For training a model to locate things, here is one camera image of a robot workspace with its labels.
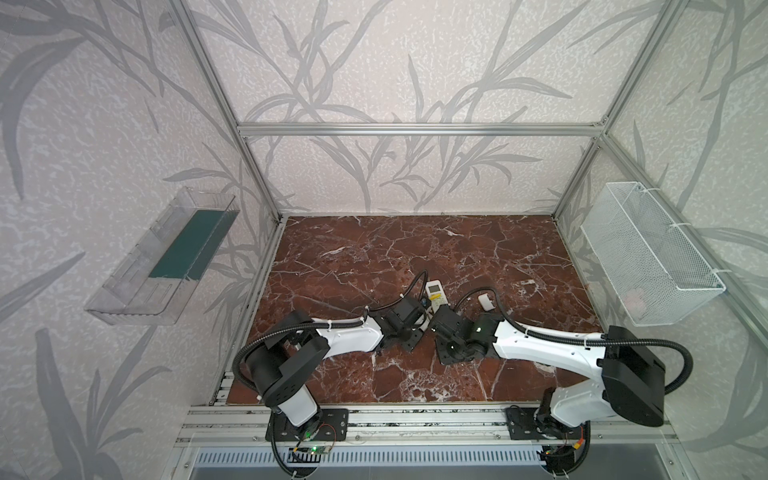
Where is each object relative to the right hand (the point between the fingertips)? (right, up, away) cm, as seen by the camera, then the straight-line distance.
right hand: (440, 343), depth 83 cm
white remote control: (0, +11, +14) cm, 18 cm away
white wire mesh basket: (+42, +22, -21) cm, 52 cm away
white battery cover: (+17, +8, +14) cm, 23 cm away
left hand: (-6, +3, +7) cm, 9 cm away
